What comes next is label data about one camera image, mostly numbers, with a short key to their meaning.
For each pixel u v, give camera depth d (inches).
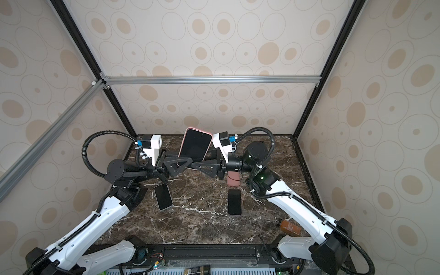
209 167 20.1
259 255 28.7
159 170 18.6
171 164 19.4
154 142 17.7
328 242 15.0
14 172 20.6
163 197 37.2
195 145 18.4
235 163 20.4
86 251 17.1
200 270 26.6
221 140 17.9
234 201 35.5
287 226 30.6
